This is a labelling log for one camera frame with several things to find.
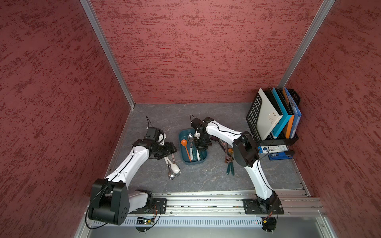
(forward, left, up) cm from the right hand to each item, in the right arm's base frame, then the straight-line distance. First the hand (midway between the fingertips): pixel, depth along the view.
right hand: (200, 152), depth 92 cm
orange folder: (+7, -50, +23) cm, 56 cm away
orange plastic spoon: (+8, +11, -1) cm, 13 cm away
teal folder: (+7, -46, +24) cm, 52 cm away
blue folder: (+10, -53, +25) cm, 59 cm away
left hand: (-5, +17, +7) cm, 19 cm away
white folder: (+10, -39, +22) cm, 46 cm away
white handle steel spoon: (+10, +6, +1) cm, 12 cm away
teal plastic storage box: (+12, +11, +4) cm, 17 cm away
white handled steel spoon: (-13, +18, -2) cm, 22 cm away
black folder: (+24, -42, +27) cm, 56 cm away
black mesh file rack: (+23, -38, +5) cm, 44 cm away
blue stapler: (-4, -49, 0) cm, 49 cm away
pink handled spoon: (-4, +17, 0) cm, 18 cm away
